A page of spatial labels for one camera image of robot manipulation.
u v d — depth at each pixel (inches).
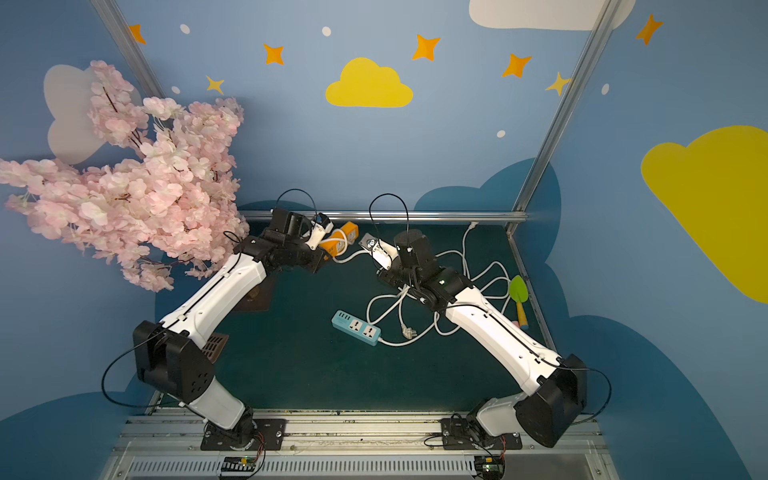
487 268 41.1
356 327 35.7
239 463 28.6
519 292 40.9
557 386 15.6
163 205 19.7
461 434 28.9
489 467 28.8
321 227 29.0
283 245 24.5
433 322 37.2
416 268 21.3
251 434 28.2
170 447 50.3
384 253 24.7
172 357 16.9
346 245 33.1
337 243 32.8
